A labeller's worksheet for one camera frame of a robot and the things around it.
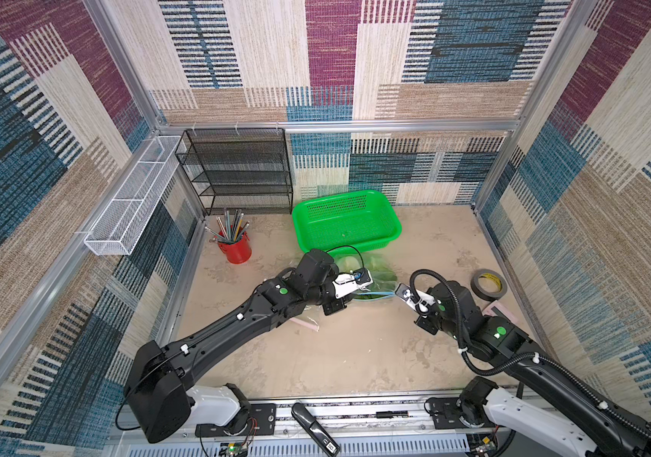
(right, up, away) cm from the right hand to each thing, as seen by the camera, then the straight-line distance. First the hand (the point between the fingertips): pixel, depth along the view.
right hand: (423, 298), depth 77 cm
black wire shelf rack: (-59, +42, +31) cm, 79 cm away
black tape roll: (+25, -3, +17) cm, 31 cm away
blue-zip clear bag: (-19, +8, +19) cm, 28 cm away
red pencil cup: (-57, +11, +25) cm, 64 cm away
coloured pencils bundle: (-60, +18, +24) cm, 67 cm away
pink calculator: (+29, -6, +14) cm, 32 cm away
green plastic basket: (-19, +23, +38) cm, 48 cm away
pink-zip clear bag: (-31, -7, +7) cm, 33 cm away
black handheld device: (-26, -31, -10) cm, 42 cm away
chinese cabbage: (-9, +4, +9) cm, 14 cm away
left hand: (-19, +3, -2) cm, 19 cm away
